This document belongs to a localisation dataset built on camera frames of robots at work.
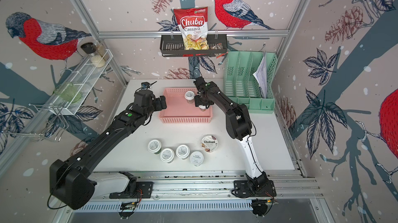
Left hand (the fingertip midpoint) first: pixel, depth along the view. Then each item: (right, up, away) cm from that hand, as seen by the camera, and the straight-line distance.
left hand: (160, 95), depth 81 cm
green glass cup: (-38, +1, -12) cm, 40 cm away
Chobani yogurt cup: (+26, -27, +3) cm, 38 cm away
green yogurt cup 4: (+20, -33, -3) cm, 38 cm away
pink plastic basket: (+6, -11, +26) cm, 29 cm away
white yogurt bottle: (+14, -1, +23) cm, 27 cm away
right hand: (+22, -5, +20) cm, 30 cm away
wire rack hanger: (-41, -12, -14) cm, 45 cm away
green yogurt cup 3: (+12, -30, -1) cm, 32 cm away
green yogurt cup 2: (+4, -31, -2) cm, 32 cm away
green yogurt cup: (-4, -28, +2) cm, 28 cm away
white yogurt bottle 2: (+23, -9, +17) cm, 30 cm away
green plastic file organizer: (+53, +7, +39) cm, 67 cm away
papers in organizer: (+58, +11, +10) cm, 60 cm away
